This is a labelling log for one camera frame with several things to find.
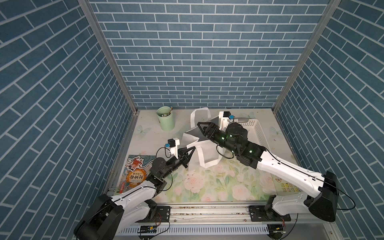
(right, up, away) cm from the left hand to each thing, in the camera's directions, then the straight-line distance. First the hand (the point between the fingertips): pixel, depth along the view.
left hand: (198, 150), depth 72 cm
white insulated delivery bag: (+4, -2, +3) cm, 5 cm away
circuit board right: (+37, -38, -2) cm, 53 cm away
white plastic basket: (+41, +7, +36) cm, 55 cm away
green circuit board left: (-25, -39, 0) cm, 46 cm away
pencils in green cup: (-22, +19, +23) cm, 37 cm away
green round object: (-21, +16, +25) cm, 37 cm away
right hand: (+1, +12, -6) cm, 14 cm away
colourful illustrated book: (-37, -15, +15) cm, 43 cm away
